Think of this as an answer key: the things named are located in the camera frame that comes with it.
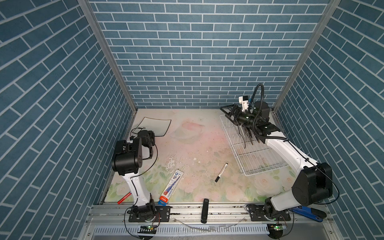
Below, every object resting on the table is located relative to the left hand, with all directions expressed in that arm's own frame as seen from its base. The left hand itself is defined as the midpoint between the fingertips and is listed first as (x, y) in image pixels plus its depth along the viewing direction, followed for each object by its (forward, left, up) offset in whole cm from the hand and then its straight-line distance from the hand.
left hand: (153, 127), depth 101 cm
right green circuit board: (-58, -68, -7) cm, 89 cm away
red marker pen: (-42, +9, -6) cm, 43 cm away
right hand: (-9, -43, +27) cm, 51 cm away
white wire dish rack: (-20, -65, -2) cm, 68 cm away
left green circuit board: (-56, -6, -9) cm, 57 cm away
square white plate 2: (-10, -59, -3) cm, 60 cm away
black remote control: (-52, -33, -1) cm, 62 cm away
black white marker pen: (-30, -44, -5) cm, 54 cm away
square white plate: (+5, -3, -5) cm, 8 cm away
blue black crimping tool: (-52, -86, -1) cm, 100 cm away
